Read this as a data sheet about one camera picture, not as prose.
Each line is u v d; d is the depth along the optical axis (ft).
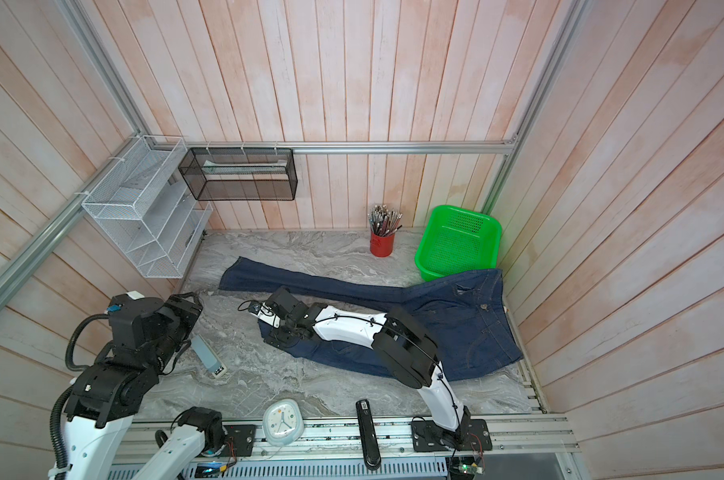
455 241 3.88
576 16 2.24
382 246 3.53
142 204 2.29
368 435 2.35
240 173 3.42
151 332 1.50
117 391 1.31
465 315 3.03
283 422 2.44
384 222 3.32
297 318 2.19
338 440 2.45
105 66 2.46
